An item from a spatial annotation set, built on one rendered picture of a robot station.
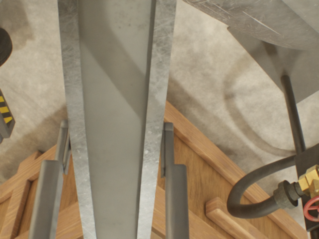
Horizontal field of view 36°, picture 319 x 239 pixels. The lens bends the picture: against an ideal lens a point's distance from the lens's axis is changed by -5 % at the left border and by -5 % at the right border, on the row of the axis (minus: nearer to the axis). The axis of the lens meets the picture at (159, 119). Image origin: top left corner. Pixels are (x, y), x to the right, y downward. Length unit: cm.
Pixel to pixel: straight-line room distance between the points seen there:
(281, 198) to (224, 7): 79
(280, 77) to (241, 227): 39
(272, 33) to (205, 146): 114
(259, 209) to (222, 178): 41
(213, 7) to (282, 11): 3
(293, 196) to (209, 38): 48
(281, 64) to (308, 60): 7
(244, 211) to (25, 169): 74
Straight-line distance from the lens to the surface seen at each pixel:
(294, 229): 165
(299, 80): 134
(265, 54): 128
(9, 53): 123
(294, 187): 97
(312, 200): 90
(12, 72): 139
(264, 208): 99
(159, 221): 103
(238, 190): 120
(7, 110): 109
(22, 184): 149
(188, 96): 136
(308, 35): 24
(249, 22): 21
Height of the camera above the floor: 107
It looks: 50 degrees down
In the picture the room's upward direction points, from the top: 176 degrees counter-clockwise
